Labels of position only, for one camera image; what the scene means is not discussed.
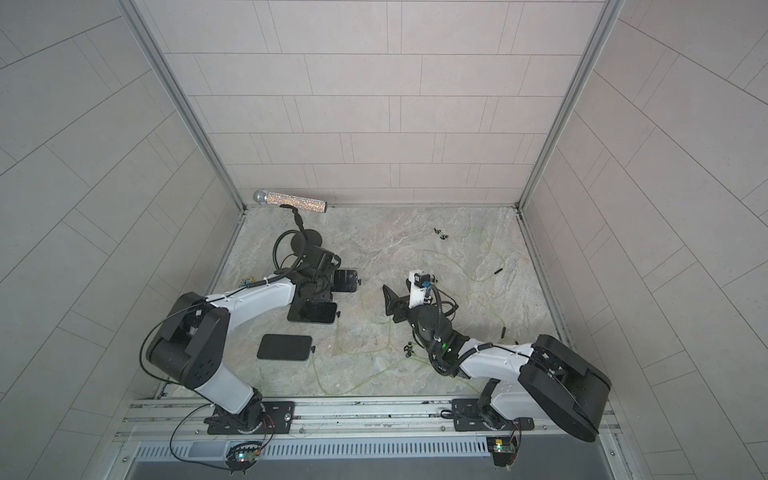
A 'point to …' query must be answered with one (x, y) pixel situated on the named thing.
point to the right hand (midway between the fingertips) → (393, 286)
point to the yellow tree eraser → (244, 281)
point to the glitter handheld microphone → (264, 197)
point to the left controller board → (242, 456)
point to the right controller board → (503, 449)
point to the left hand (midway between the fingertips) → (342, 270)
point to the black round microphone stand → (306, 237)
